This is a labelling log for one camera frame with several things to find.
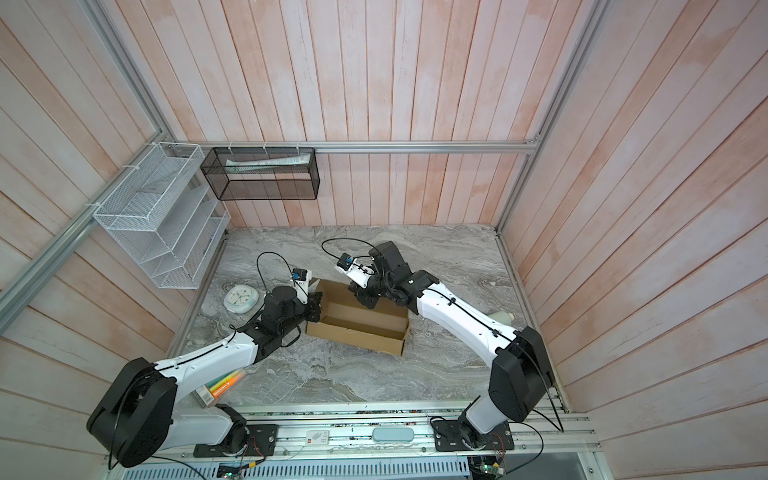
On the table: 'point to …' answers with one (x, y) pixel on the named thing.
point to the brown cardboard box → (347, 319)
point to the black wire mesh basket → (262, 173)
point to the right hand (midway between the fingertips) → (352, 284)
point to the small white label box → (317, 437)
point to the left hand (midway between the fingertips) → (322, 299)
